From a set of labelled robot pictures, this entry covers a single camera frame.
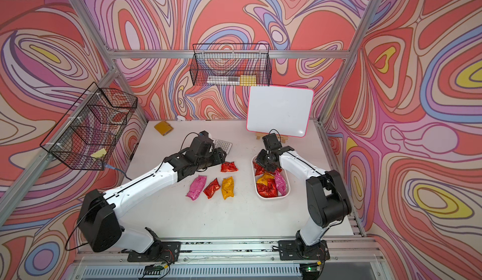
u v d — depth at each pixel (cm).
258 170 93
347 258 72
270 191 86
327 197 46
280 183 88
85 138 73
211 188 87
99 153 72
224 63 101
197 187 88
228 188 88
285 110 104
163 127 115
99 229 41
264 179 89
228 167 96
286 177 88
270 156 67
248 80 82
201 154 62
